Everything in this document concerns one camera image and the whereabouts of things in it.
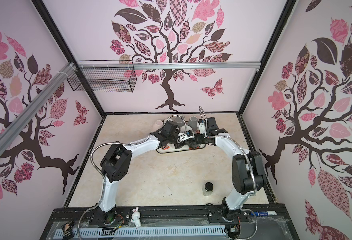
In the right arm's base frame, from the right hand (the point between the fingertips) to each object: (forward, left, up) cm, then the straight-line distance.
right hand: (198, 136), depth 92 cm
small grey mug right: (+16, +2, -4) cm, 16 cm away
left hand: (-1, +7, -2) cm, 7 cm away
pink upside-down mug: (+11, +26, -1) cm, 28 cm away
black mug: (-1, +3, -8) cm, 8 cm away
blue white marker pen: (-41, -30, -9) cm, 52 cm away
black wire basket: (+33, +58, +24) cm, 71 cm away
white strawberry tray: (-2, +18, -11) cm, 21 cm away
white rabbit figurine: (-42, +34, -7) cm, 54 cm away
